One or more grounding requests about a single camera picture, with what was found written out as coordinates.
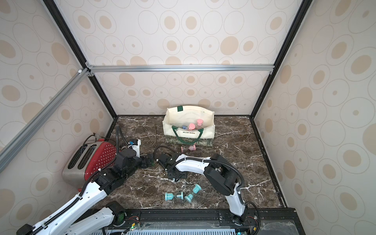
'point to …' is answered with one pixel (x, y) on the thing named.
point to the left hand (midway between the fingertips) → (152, 153)
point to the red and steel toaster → (88, 159)
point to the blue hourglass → (184, 127)
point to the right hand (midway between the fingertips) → (180, 174)
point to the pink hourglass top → (192, 148)
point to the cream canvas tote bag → (175, 117)
